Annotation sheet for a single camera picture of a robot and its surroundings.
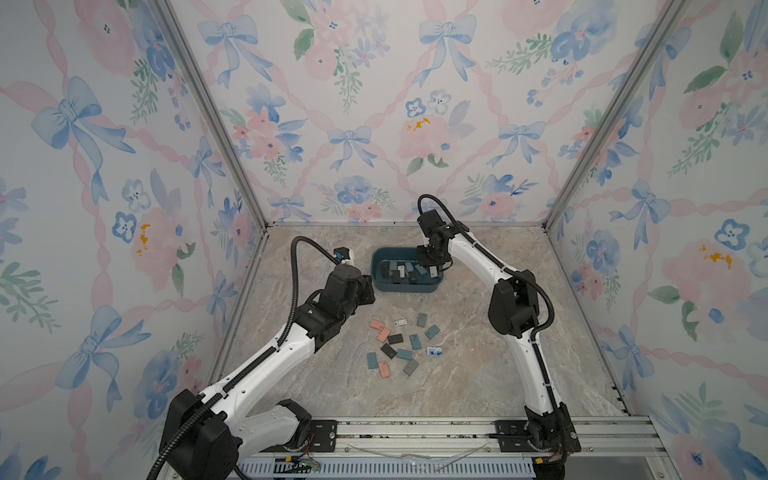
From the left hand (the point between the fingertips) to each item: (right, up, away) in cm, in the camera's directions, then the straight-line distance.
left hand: (370, 277), depth 79 cm
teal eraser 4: (0, -25, +7) cm, 25 cm away
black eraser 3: (+14, -3, +24) cm, 28 cm away
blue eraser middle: (+13, -20, +11) cm, 27 cm away
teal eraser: (+12, +2, +25) cm, 28 cm away
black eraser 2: (+8, -1, +24) cm, 25 cm away
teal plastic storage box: (+10, +6, +31) cm, 34 cm away
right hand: (+19, +5, +23) cm, 30 cm away
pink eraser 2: (+3, -18, +11) cm, 22 cm away
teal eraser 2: (+16, +1, +26) cm, 31 cm away
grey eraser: (+7, +2, +27) cm, 28 cm away
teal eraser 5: (+10, -23, +9) cm, 27 cm away
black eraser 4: (+7, -19, +11) cm, 23 cm away
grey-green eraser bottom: (+11, -26, +6) cm, 29 cm away
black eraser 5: (+5, -22, +9) cm, 25 cm away
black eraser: (+4, +1, +25) cm, 26 cm away
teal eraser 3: (+19, -18, +13) cm, 29 cm away
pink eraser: (+1, -16, +14) cm, 21 cm away
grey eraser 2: (+15, -15, +16) cm, 26 cm away
